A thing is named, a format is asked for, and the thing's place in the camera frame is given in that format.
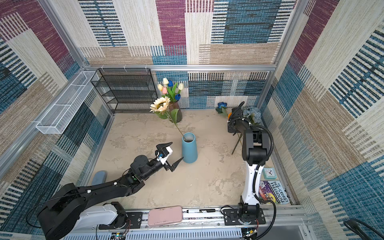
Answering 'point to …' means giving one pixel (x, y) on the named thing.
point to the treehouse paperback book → (273, 190)
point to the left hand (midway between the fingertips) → (176, 147)
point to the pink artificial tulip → (164, 90)
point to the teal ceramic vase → (189, 148)
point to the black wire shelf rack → (126, 90)
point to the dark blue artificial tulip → (170, 83)
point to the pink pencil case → (165, 215)
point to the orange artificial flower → (229, 115)
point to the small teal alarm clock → (269, 173)
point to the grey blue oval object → (99, 177)
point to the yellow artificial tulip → (160, 87)
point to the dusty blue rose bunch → (253, 114)
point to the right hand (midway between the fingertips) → (235, 129)
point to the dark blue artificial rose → (222, 108)
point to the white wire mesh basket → (58, 118)
